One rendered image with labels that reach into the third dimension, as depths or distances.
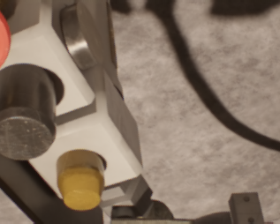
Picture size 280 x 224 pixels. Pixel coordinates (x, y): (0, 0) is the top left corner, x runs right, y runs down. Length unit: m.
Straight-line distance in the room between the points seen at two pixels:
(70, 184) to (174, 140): 0.75
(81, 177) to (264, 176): 0.92
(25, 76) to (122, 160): 0.13
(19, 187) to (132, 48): 0.59
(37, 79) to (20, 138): 0.04
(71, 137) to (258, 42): 0.64
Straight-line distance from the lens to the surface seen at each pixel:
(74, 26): 0.42
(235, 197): 0.55
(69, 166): 0.48
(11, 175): 0.47
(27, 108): 0.39
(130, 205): 0.56
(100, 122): 0.46
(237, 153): 1.27
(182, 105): 1.14
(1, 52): 0.36
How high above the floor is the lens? 0.77
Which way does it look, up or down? 43 degrees down
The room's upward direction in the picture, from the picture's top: 172 degrees clockwise
